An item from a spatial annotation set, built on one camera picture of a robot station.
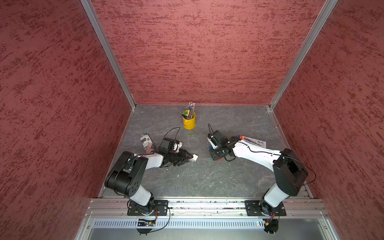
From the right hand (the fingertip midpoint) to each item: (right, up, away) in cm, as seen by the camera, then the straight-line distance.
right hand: (214, 156), depth 88 cm
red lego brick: (+1, 0, -8) cm, 9 cm away
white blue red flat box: (+32, +6, +10) cm, 34 cm away
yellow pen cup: (-16, +20, +13) cm, 28 cm away
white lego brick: (-12, -1, +1) cm, 12 cm away
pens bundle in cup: (-17, +26, +12) cm, 33 cm away
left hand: (-15, -3, +1) cm, 15 cm away
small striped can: (-43, +7, +7) cm, 44 cm away
